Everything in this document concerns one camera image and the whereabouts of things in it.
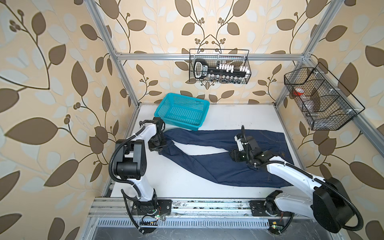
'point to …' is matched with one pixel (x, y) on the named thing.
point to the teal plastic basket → (183, 111)
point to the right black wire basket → (325, 104)
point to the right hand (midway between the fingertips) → (234, 154)
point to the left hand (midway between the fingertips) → (161, 147)
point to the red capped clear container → (298, 91)
